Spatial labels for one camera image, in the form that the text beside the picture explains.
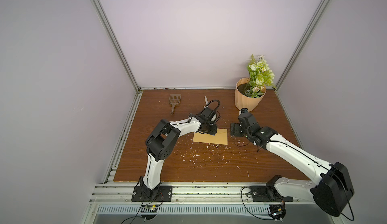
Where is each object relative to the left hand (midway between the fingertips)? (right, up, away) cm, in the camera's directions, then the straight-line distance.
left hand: (217, 130), depth 94 cm
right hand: (+10, +8, -12) cm, 18 cm away
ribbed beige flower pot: (+17, +19, +3) cm, 26 cm away
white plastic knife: (-6, +20, +19) cm, 29 cm away
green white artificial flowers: (+25, +34, -7) cm, 42 cm away
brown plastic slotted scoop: (-31, +21, +20) cm, 42 cm away
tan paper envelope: (+2, -4, -2) cm, 5 cm away
